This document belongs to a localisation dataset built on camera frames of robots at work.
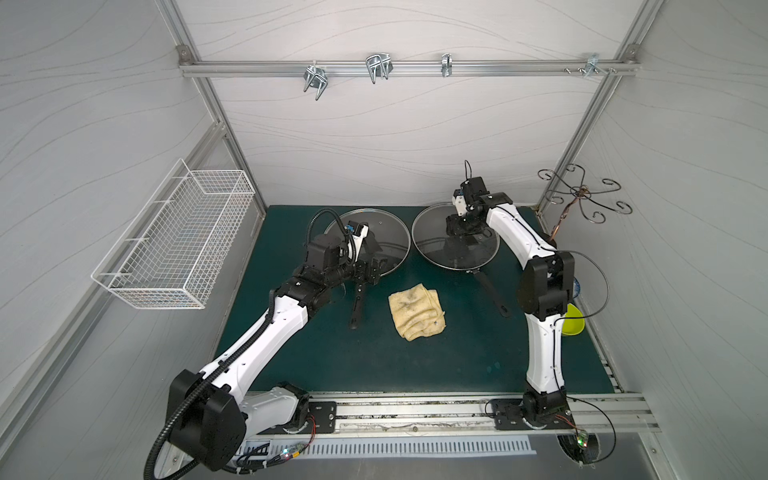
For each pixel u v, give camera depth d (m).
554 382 0.63
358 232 0.67
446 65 0.78
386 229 1.10
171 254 0.68
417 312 0.91
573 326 0.89
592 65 0.77
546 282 0.56
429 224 1.04
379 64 0.77
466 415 0.75
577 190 0.82
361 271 0.69
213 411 0.38
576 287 0.91
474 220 0.81
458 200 0.91
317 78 0.76
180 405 0.37
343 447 0.70
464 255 0.93
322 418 0.73
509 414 0.73
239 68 0.79
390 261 0.96
